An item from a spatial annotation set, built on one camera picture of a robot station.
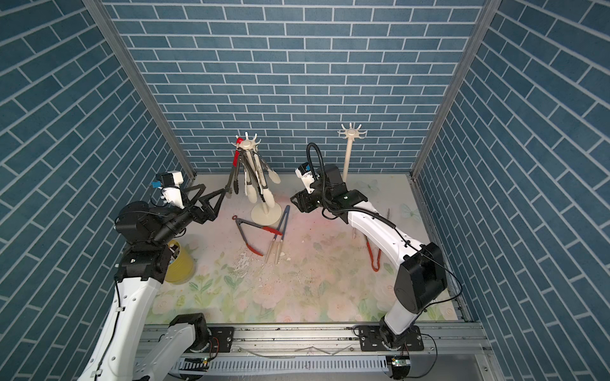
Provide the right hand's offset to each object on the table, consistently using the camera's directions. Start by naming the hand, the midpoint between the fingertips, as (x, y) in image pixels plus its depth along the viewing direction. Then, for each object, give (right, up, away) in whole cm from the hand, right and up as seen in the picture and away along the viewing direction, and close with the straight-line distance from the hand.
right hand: (301, 195), depth 81 cm
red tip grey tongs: (-15, -15, +18) cm, 28 cm away
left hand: (-21, +1, -16) cm, 27 cm away
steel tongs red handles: (+31, -23, +12) cm, 40 cm away
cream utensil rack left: (-18, -9, +24) cm, 32 cm away
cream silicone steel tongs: (-12, 0, +2) cm, 12 cm away
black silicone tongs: (-16, +7, -2) cm, 17 cm away
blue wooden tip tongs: (-8, -9, +24) cm, 27 cm away
